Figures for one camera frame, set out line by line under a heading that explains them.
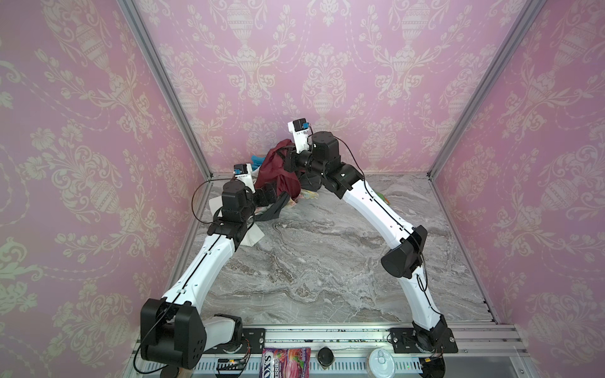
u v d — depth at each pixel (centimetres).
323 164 59
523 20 70
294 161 67
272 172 79
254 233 100
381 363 66
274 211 95
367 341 76
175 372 61
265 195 71
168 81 86
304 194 98
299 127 64
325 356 63
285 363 68
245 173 67
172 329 39
